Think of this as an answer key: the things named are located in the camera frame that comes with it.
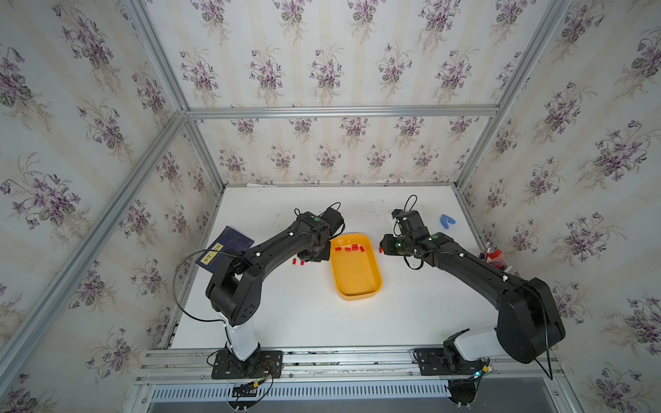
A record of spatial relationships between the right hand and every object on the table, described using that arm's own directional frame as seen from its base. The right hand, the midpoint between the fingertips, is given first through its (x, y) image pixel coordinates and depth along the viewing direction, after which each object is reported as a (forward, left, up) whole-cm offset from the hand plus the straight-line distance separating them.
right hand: (385, 244), depth 88 cm
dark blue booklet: (+5, +59, -9) cm, 60 cm away
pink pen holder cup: (-5, -36, 0) cm, 37 cm away
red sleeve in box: (+3, +17, -10) cm, 19 cm away
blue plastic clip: (+19, -29, -11) cm, 37 cm away
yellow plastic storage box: (-4, +10, -10) cm, 14 cm away
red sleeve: (-2, +33, -10) cm, 34 cm away
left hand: (-5, +23, -2) cm, 23 cm away
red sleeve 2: (-2, +30, -11) cm, 32 cm away
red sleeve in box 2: (+4, +12, -10) cm, 17 cm away
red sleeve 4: (+4, +7, -10) cm, 13 cm away
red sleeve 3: (-1, +1, -2) cm, 3 cm away
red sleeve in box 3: (+4, +10, -10) cm, 15 cm away
